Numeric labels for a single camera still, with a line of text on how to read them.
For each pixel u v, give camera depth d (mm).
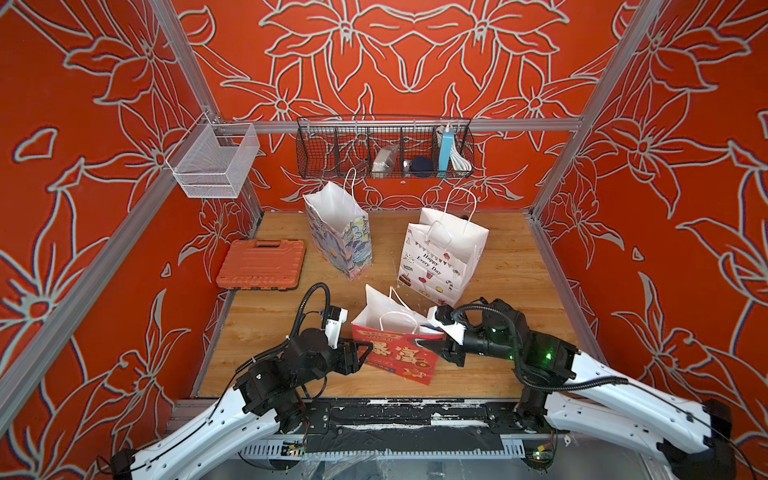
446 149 849
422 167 953
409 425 727
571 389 479
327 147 1005
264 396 506
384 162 913
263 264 978
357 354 644
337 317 657
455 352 566
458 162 916
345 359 620
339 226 817
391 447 698
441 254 769
